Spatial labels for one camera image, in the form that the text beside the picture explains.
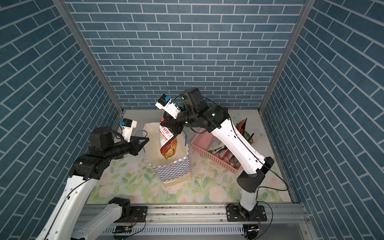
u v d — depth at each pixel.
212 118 0.44
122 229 0.72
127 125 0.57
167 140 0.61
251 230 0.70
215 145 0.86
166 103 0.51
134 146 0.57
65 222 0.38
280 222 0.72
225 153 0.83
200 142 1.02
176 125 0.53
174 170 0.70
